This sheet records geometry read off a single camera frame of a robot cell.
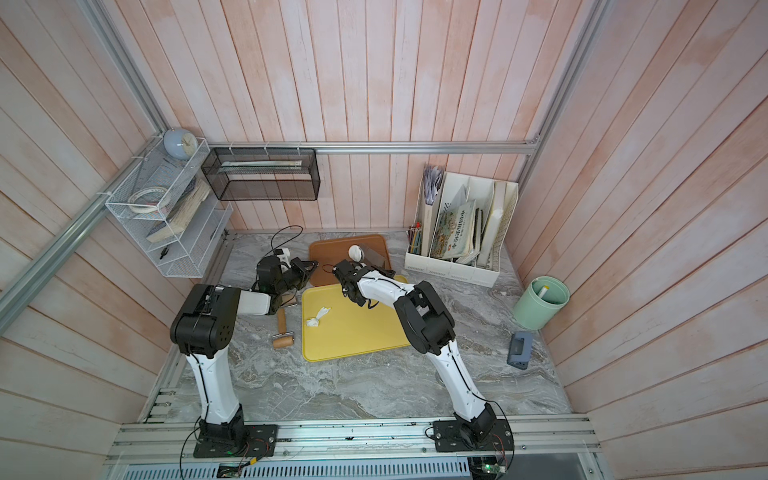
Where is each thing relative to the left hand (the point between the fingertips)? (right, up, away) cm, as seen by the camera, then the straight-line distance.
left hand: (321, 262), depth 100 cm
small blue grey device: (+61, -25, -14) cm, 68 cm away
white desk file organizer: (+56, +19, -8) cm, 60 cm away
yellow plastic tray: (+5, -21, -2) cm, 22 cm away
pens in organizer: (+32, +8, -2) cm, 33 cm away
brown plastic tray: (+1, +4, +15) cm, 16 cm away
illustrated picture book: (+45, +10, -2) cm, 46 cm away
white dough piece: (+11, +4, +10) cm, 16 cm away
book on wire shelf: (-34, +18, -16) cm, 42 cm away
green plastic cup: (+66, -11, -17) cm, 69 cm away
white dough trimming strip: (0, -18, -7) cm, 20 cm away
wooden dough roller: (-10, -23, -9) cm, 27 cm away
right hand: (+25, -3, 0) cm, 25 cm away
